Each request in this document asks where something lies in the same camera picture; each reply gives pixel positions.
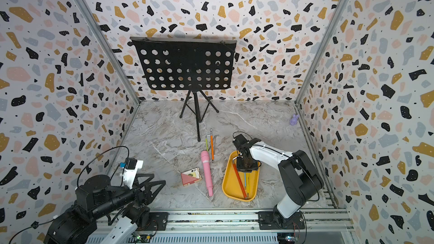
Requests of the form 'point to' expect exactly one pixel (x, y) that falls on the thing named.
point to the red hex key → (237, 173)
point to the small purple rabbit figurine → (294, 121)
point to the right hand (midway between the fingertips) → (242, 170)
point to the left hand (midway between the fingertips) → (160, 179)
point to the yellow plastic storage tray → (230, 184)
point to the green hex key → (207, 143)
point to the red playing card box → (190, 176)
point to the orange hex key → (212, 147)
